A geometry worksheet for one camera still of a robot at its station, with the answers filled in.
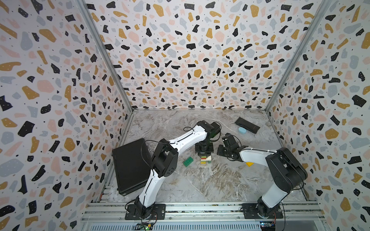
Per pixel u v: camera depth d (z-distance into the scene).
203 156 0.85
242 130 1.08
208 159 0.87
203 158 0.88
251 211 0.73
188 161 0.91
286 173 0.47
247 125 1.10
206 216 0.73
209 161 0.92
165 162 0.52
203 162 0.92
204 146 0.80
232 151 0.74
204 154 0.78
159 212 0.74
